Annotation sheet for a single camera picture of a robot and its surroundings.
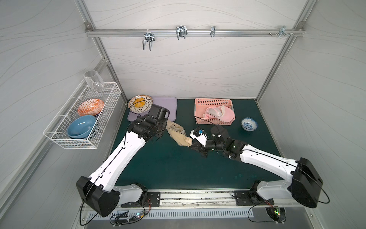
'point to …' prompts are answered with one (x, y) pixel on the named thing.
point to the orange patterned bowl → (91, 107)
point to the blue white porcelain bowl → (249, 124)
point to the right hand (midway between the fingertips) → (190, 145)
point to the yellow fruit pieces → (139, 102)
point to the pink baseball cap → (222, 112)
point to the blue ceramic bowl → (81, 126)
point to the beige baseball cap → (178, 133)
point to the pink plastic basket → (200, 105)
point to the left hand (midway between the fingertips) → (166, 122)
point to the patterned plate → (148, 101)
